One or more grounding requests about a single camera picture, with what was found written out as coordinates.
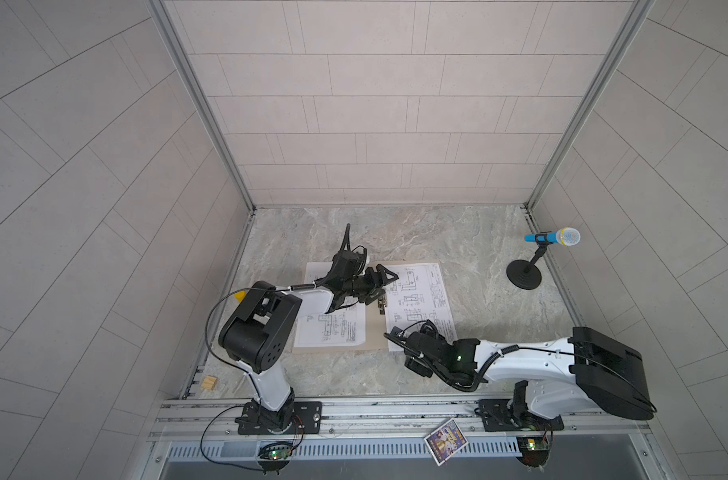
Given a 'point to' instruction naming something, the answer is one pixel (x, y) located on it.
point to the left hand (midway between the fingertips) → (398, 280)
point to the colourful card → (445, 441)
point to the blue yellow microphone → (567, 236)
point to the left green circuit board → (275, 452)
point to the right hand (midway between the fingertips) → (412, 351)
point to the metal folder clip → (382, 303)
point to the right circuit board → (534, 449)
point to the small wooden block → (209, 383)
